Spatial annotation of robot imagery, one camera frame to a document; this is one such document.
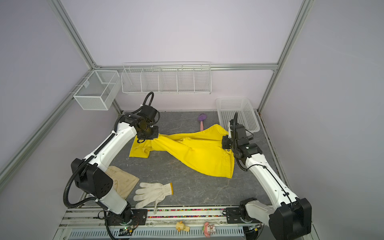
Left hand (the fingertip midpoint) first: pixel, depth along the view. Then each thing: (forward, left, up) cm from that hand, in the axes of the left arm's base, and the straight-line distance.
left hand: (153, 136), depth 82 cm
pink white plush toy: (-43, -26, -16) cm, 53 cm away
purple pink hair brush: (+29, -30, -18) cm, 45 cm away
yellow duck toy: (-41, -13, -15) cm, 46 cm away
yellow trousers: (-3, -28, -10) cm, 30 cm away
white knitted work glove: (-25, +3, -19) cm, 31 cm away
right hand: (-3, -40, 0) cm, 41 cm away
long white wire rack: (+40, -7, +11) cm, 42 cm away
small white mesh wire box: (+37, +39, +5) cm, 54 cm away
